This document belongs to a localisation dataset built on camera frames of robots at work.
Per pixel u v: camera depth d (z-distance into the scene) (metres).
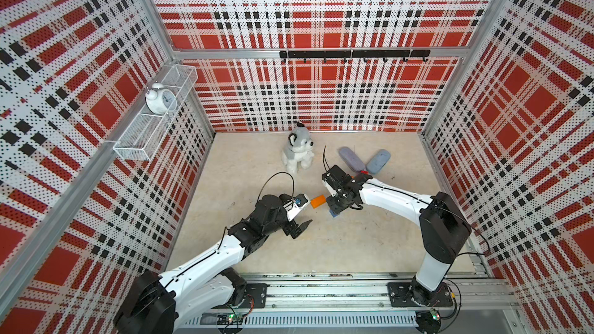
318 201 0.96
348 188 0.66
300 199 0.68
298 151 0.95
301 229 0.72
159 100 0.70
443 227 0.46
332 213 0.93
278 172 0.63
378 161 1.07
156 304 0.39
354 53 0.89
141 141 0.93
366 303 0.74
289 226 0.71
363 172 1.04
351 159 1.06
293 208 0.68
